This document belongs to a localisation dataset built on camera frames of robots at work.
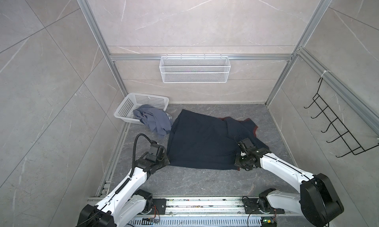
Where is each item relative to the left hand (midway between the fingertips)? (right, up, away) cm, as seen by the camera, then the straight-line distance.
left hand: (167, 155), depth 85 cm
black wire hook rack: (+82, +14, -23) cm, 86 cm away
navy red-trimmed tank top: (+19, +6, +15) cm, 25 cm away
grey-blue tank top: (-7, +20, +8) cm, 22 cm away
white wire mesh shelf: (+15, +55, +15) cm, 59 cm away
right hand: (+41, -4, +3) cm, 41 cm away
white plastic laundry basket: (-36, +27, +26) cm, 52 cm away
